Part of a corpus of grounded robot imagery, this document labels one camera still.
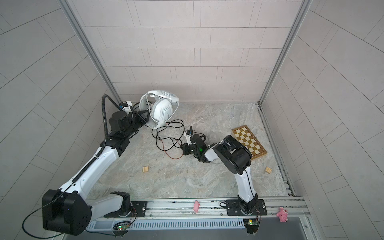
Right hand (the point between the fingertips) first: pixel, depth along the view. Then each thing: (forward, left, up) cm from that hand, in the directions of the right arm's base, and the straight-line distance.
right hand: (180, 147), depth 94 cm
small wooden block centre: (-14, +19, +3) cm, 23 cm away
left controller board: (-40, +24, +4) cm, 46 cm away
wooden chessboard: (+5, -41, +3) cm, 42 cm away
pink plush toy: (-39, -49, +2) cm, 63 cm away
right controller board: (-42, -34, -1) cm, 54 cm away
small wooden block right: (-18, -50, +1) cm, 53 cm away
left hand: (+6, +10, +30) cm, 32 cm away
